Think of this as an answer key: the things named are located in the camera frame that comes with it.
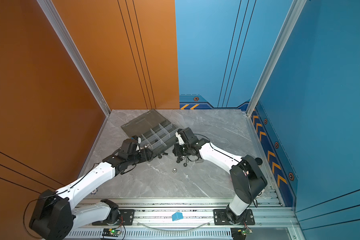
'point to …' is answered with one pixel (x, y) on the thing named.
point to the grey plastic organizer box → (155, 132)
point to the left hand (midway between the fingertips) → (149, 152)
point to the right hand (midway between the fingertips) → (172, 152)
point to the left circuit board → (111, 232)
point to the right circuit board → (240, 233)
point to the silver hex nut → (174, 170)
